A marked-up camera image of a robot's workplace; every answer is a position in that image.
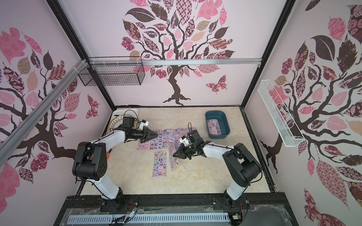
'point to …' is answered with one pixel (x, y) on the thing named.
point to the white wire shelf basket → (283, 120)
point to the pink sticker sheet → (144, 146)
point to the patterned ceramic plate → (117, 121)
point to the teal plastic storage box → (221, 117)
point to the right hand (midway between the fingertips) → (173, 157)
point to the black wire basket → (113, 75)
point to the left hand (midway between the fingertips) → (156, 137)
